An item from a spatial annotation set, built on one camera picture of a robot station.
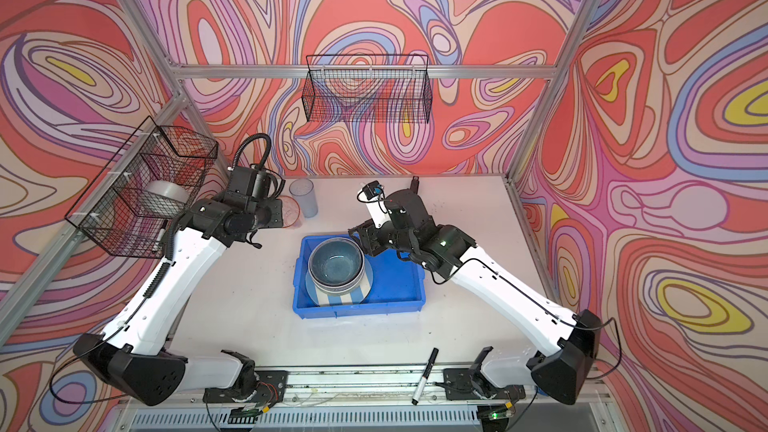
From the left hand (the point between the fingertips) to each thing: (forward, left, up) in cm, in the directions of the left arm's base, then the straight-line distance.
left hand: (277, 208), depth 75 cm
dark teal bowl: (-6, -13, -18) cm, 23 cm away
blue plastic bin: (-9, -31, -27) cm, 43 cm away
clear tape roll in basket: (-1, +25, +5) cm, 26 cm away
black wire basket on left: (-1, +35, +2) cm, 35 cm away
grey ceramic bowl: (-15, -15, -15) cm, 26 cm away
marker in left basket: (-7, +28, -2) cm, 29 cm away
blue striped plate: (-15, -16, -24) cm, 32 cm away
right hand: (-8, -22, 0) cm, 24 cm away
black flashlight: (+32, -39, -27) cm, 57 cm away
